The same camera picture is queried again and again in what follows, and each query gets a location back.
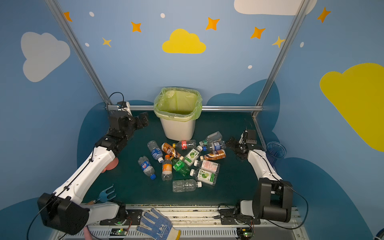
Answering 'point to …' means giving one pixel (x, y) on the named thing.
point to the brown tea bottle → (217, 154)
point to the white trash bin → (178, 130)
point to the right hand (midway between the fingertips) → (232, 145)
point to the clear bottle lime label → (192, 155)
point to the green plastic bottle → (180, 165)
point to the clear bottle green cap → (214, 137)
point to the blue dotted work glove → (155, 226)
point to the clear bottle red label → (185, 144)
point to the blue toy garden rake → (103, 196)
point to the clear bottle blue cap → (148, 169)
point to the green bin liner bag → (178, 104)
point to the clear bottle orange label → (167, 168)
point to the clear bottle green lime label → (204, 176)
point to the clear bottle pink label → (207, 165)
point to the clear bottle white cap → (188, 185)
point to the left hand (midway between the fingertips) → (140, 115)
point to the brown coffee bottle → (169, 150)
